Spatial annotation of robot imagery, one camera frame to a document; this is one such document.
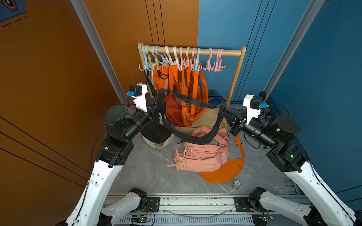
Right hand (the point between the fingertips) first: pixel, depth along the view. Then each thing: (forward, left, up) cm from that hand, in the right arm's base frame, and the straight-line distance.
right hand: (223, 108), depth 51 cm
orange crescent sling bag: (-6, -11, -48) cm, 50 cm away
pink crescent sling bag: (+16, -9, -43) cm, 47 cm away
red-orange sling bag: (+26, +23, -27) cm, 44 cm away
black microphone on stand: (+35, -35, -22) cm, 54 cm away
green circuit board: (-30, +36, -50) cm, 68 cm away
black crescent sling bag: (+15, +36, -35) cm, 53 cm away
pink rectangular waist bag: (+1, +1, -43) cm, 43 cm away
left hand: (+5, +23, +2) cm, 23 cm away
